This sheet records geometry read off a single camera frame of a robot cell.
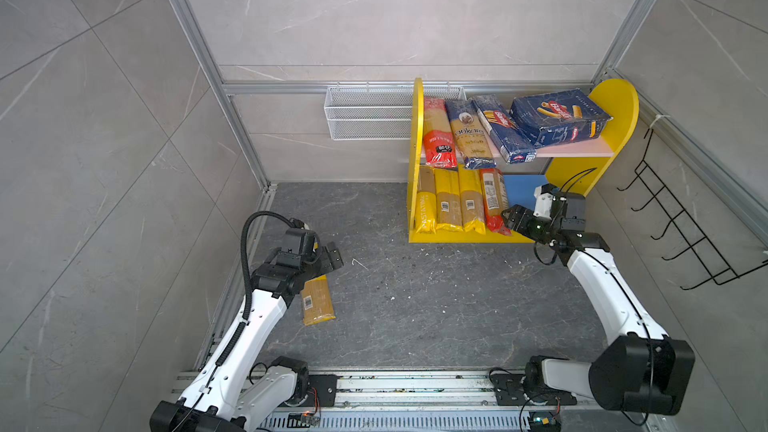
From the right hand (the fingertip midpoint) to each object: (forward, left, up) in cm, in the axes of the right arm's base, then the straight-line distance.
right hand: (511, 213), depth 83 cm
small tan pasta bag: (-18, +57, -18) cm, 62 cm away
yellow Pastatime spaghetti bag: (+4, +24, -3) cm, 25 cm away
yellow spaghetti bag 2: (+9, +9, -4) cm, 13 cm away
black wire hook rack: (-23, -31, +12) cm, 41 cm away
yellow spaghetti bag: (+9, +16, -4) cm, 19 cm away
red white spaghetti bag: (+9, +1, -4) cm, 10 cm away
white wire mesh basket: (+38, +42, +9) cm, 58 cm away
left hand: (-10, +53, -2) cm, 53 cm away
